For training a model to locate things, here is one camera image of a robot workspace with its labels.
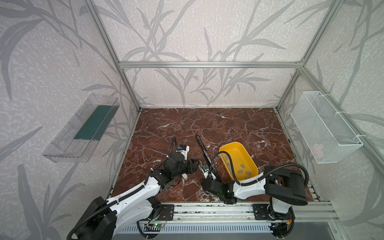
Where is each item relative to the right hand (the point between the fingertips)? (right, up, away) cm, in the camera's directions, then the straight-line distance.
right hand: (204, 173), depth 87 cm
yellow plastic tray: (+24, +3, +2) cm, 25 cm away
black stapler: (+2, +9, +5) cm, 11 cm away
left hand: (-3, +10, -5) cm, 12 cm away
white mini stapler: (-11, 0, -4) cm, 12 cm away
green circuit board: (-22, -19, -16) cm, 33 cm away
